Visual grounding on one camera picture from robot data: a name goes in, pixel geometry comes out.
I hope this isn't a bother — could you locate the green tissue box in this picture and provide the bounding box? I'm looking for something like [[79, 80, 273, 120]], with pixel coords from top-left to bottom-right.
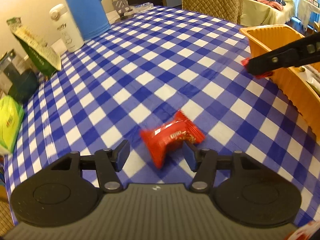
[[0, 95, 24, 155]]

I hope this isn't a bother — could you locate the green cream snack bag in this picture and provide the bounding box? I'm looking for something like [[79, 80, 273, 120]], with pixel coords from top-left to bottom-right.
[[7, 17, 62, 77]]

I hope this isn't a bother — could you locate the blue white checkered tablecloth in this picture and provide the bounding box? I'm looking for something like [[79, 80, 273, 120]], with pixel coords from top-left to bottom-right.
[[4, 7, 319, 226]]

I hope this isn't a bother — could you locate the sofa with cream cover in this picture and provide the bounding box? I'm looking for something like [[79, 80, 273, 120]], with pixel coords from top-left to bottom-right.
[[240, 0, 296, 27]]

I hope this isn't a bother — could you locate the large red snack packet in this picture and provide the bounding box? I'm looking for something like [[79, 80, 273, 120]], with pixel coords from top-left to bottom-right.
[[140, 110, 205, 169]]

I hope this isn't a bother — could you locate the orange plastic basket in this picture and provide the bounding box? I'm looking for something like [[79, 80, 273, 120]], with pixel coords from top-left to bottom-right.
[[240, 24, 319, 140]]

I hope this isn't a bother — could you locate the small red packet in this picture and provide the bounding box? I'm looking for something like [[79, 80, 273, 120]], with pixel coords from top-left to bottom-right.
[[241, 58, 273, 79]]

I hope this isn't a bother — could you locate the dark green container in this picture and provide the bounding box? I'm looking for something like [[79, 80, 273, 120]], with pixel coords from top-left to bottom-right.
[[0, 49, 40, 104]]

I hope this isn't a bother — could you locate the metal phone stand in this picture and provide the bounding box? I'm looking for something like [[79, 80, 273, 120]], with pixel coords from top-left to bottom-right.
[[112, 0, 134, 23]]

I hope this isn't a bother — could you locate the white bottle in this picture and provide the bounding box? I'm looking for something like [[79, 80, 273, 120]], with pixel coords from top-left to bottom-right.
[[49, 4, 84, 53]]

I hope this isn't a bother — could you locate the blue thermos jug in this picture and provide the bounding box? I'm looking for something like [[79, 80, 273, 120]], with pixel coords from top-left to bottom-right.
[[66, 0, 111, 40]]

